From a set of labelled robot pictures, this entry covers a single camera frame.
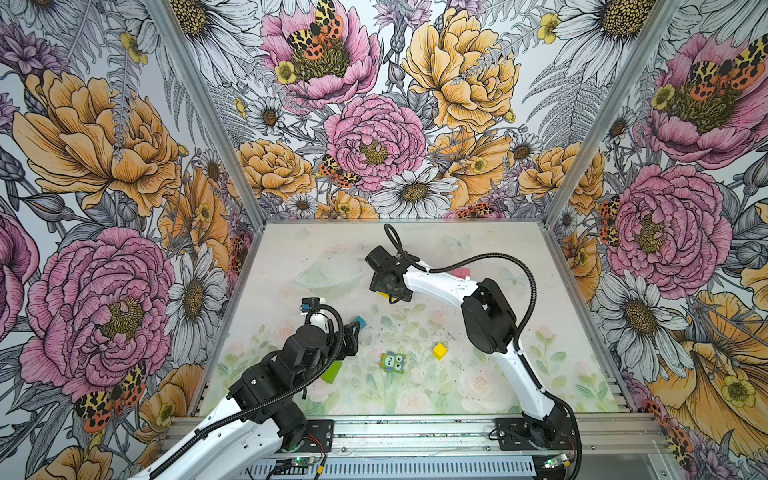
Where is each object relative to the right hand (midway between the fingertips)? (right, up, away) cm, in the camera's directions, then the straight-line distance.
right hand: (388, 296), depth 98 cm
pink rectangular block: (+25, +7, +4) cm, 26 cm away
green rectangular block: (-15, -19, -15) cm, 28 cm away
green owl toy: (+1, -17, -13) cm, 21 cm away
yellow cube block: (+15, -14, -11) cm, 23 cm away
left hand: (-11, -6, -23) cm, 26 cm away
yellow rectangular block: (-1, +2, -9) cm, 9 cm away
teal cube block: (-8, -7, -5) cm, 12 cm away
